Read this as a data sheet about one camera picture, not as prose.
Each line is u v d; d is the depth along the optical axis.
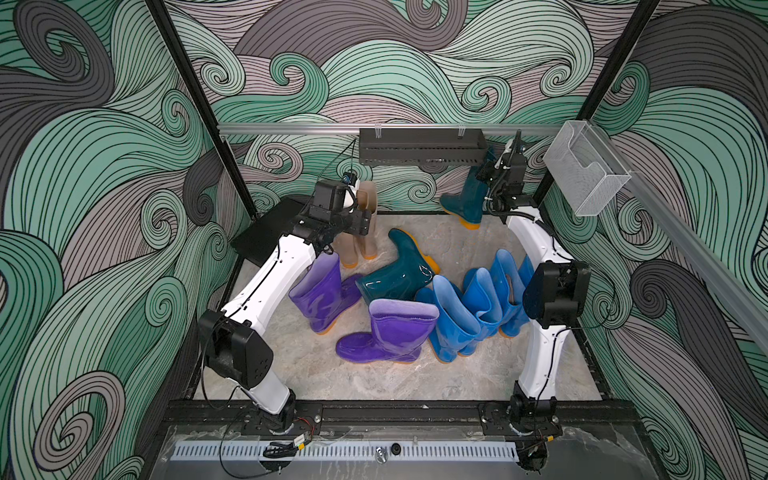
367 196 0.90
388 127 0.93
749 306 0.51
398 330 0.68
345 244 0.86
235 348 0.42
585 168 0.79
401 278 0.98
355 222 0.70
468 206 0.98
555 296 0.54
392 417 0.75
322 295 0.73
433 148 0.95
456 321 0.70
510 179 0.70
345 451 0.70
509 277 0.74
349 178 0.67
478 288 0.69
